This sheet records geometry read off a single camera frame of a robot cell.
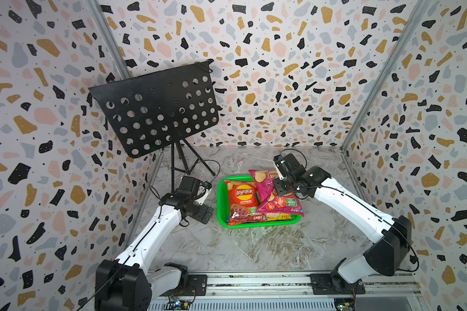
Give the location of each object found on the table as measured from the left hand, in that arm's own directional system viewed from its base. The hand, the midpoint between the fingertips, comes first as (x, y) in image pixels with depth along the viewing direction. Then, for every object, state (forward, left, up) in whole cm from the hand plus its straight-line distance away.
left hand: (201, 208), depth 83 cm
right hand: (+6, -33, +8) cm, 34 cm away
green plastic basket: (+2, -8, -7) cm, 11 cm away
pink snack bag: (0, -28, +7) cm, 29 cm away
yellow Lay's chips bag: (-2, -32, -5) cm, 33 cm away
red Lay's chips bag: (+1, -18, +3) cm, 18 cm away
